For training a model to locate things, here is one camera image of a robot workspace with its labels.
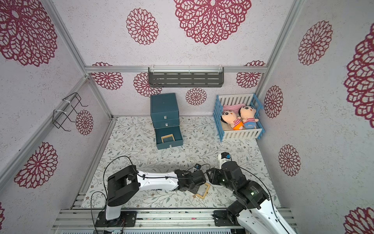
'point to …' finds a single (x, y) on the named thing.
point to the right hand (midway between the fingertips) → (210, 174)
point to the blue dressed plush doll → (247, 113)
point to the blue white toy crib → (233, 102)
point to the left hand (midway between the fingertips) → (194, 185)
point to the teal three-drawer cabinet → (165, 119)
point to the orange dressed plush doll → (228, 117)
